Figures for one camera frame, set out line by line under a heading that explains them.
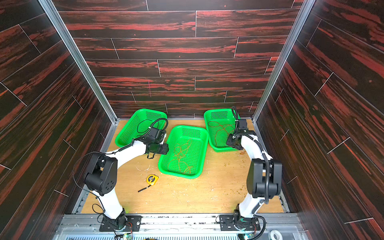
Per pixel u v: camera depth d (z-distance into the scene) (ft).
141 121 3.79
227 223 2.39
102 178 1.60
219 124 3.87
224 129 3.69
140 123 3.77
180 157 3.08
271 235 2.26
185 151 3.23
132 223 2.40
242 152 3.29
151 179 2.84
